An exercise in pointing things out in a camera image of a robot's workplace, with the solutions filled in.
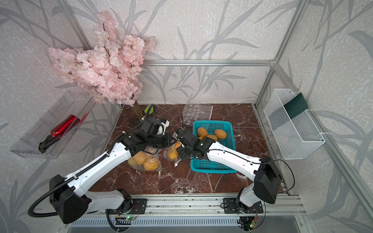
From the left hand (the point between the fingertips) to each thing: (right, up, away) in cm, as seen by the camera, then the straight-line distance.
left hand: (178, 141), depth 74 cm
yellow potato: (-16, -14, +8) cm, 23 cm away
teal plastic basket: (+15, -17, +13) cm, 26 cm away
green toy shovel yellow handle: (-32, +19, +44) cm, 58 cm away
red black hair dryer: (-50, +8, -11) cm, 52 cm away
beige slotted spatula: (-20, +17, +40) cm, 48 cm away
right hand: (+2, -5, +5) cm, 7 cm away
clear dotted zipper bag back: (+9, +17, +42) cm, 46 cm away
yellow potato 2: (+21, -1, +24) cm, 31 cm away
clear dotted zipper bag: (-1, -1, +1) cm, 2 cm away
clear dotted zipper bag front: (-9, -3, -10) cm, 14 cm away
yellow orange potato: (-5, -9, +12) cm, 16 cm away
